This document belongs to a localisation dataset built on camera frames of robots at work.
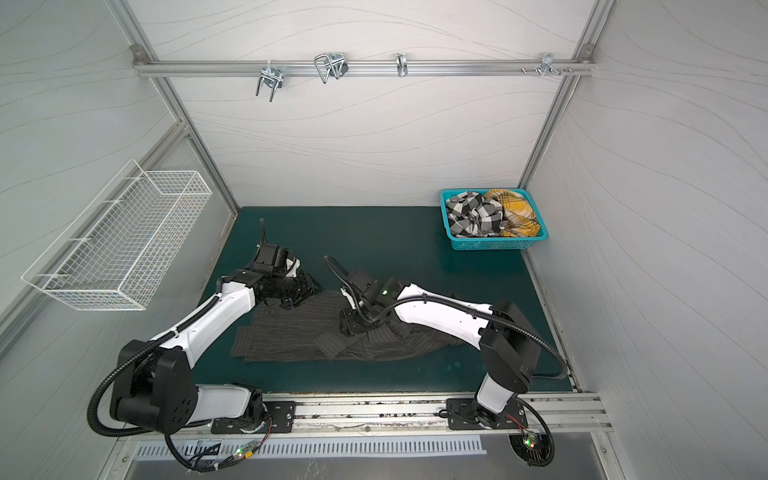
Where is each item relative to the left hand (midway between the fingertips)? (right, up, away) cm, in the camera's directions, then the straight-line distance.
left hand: (326, 285), depth 85 cm
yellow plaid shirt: (+65, +20, +19) cm, 70 cm away
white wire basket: (-45, +11, -16) cm, 49 cm away
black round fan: (+55, -38, -13) cm, 68 cm away
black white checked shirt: (+48, +22, +23) cm, 58 cm away
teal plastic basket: (+55, +12, +16) cm, 59 cm away
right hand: (+8, -8, -6) cm, 13 cm away
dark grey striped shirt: (-5, -15, +3) cm, 16 cm away
